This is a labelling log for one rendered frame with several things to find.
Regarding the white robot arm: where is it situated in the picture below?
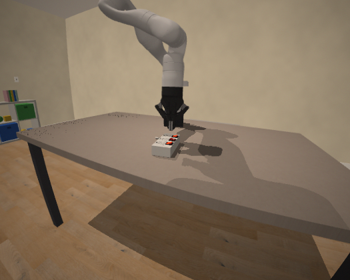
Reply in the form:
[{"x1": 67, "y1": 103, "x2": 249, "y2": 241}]
[{"x1": 98, "y1": 0, "x2": 189, "y2": 87}]

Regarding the white power strip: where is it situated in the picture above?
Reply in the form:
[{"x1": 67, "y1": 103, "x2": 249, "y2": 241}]
[{"x1": 151, "y1": 133, "x2": 180, "y2": 158}]

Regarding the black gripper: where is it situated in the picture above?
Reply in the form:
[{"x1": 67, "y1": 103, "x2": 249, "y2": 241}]
[{"x1": 155, "y1": 87, "x2": 189, "y2": 131}]

